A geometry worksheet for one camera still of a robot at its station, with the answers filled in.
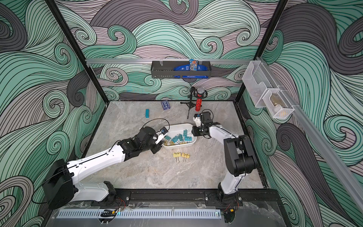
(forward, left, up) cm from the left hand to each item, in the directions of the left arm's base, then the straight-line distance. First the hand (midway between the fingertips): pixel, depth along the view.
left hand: (162, 137), depth 81 cm
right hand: (+11, -22, -10) cm, 27 cm away
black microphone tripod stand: (+34, -19, +7) cm, 40 cm away
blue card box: (+39, +2, -14) cm, 41 cm away
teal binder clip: (+7, -8, -13) cm, 17 cm away
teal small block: (+32, +17, -16) cm, 39 cm away
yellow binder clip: (-6, -9, -11) cm, 15 cm away
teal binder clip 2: (+8, -15, -14) cm, 22 cm away
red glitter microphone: (+29, -24, -1) cm, 38 cm away
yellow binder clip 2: (-5, -14, -13) cm, 20 cm away
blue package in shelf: (+42, -15, +20) cm, 49 cm away
